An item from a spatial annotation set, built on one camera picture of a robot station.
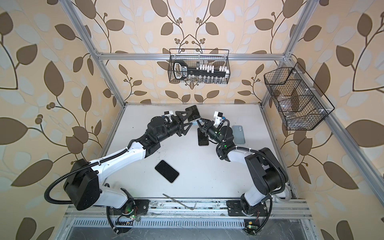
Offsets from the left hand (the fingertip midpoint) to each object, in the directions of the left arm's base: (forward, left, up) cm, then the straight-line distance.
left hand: (193, 115), depth 70 cm
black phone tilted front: (-15, +15, -33) cm, 40 cm away
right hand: (+3, -1, -7) cm, 8 cm away
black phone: (+6, 0, -6) cm, 8 cm away
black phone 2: (+6, -5, -31) cm, 32 cm away
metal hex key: (-33, +4, -33) cm, 46 cm away
